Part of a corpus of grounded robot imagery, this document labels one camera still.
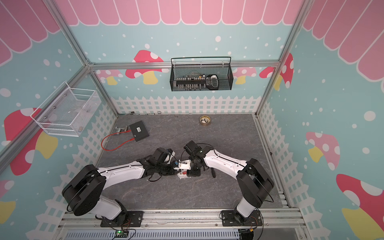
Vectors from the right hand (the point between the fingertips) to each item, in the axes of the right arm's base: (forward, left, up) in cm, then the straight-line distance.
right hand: (190, 168), depth 86 cm
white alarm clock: (-2, +4, -2) cm, 5 cm away
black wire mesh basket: (+46, -7, +30) cm, 55 cm away
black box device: (+31, +38, -3) cm, 49 cm away
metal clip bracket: (+32, +53, -3) cm, 62 cm away
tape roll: (+42, -10, -5) cm, 43 cm away
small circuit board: (-30, +34, -8) cm, 46 cm away
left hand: (-1, +7, -2) cm, 7 cm away
